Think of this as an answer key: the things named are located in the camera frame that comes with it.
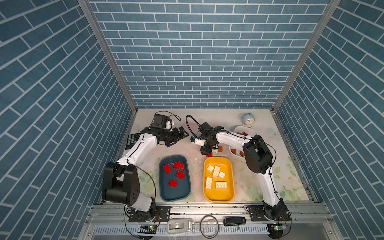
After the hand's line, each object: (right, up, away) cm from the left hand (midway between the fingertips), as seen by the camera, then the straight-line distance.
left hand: (183, 136), depth 85 cm
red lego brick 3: (-10, -19, +2) cm, 22 cm away
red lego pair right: (+17, -13, +9) cm, 23 cm away
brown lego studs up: (+42, 0, +19) cm, 46 cm away
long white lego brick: (+19, -21, +2) cm, 28 cm away
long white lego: (+22, -27, -3) cm, 34 cm away
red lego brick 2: (-6, -27, -1) cm, 27 cm away
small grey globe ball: (+44, +11, +20) cm, 50 cm away
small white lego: (+23, -22, +2) cm, 32 cm away
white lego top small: (+16, -19, +4) cm, 25 cm away
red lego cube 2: (-1, -18, +3) cm, 19 cm away
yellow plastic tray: (+20, -25, -1) cm, 32 cm away
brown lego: (+23, -9, +11) cm, 27 cm away
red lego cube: (-5, -18, +4) cm, 19 cm away
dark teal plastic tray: (-5, -24, +1) cm, 25 cm away
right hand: (+12, -9, +13) cm, 19 cm away
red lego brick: (-2, -22, 0) cm, 22 cm away
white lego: (+14, -25, -2) cm, 29 cm away
